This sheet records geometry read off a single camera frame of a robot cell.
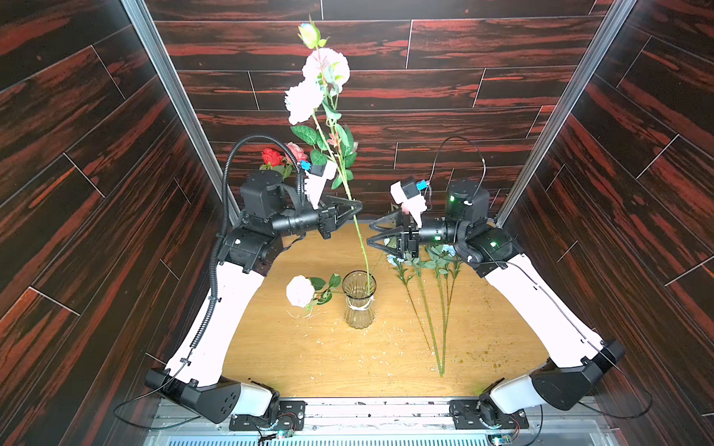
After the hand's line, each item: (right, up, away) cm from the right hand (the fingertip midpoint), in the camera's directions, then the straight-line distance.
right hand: (373, 227), depth 59 cm
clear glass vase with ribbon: (-3, -16, +22) cm, 28 cm away
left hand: (-3, +4, -3) cm, 6 cm away
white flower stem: (+26, -15, +42) cm, 51 cm away
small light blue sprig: (+11, -9, +44) cm, 46 cm away
